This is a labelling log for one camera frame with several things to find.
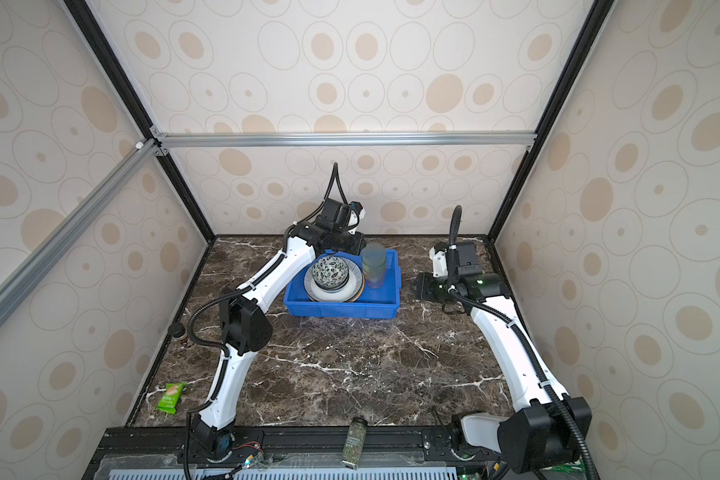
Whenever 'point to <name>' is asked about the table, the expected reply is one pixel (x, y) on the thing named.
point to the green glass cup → (375, 280)
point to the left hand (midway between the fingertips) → (374, 237)
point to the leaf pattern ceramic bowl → (330, 272)
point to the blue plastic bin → (382, 302)
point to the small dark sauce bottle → (177, 330)
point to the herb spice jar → (353, 451)
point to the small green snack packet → (170, 397)
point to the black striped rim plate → (350, 292)
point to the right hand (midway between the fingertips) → (420, 285)
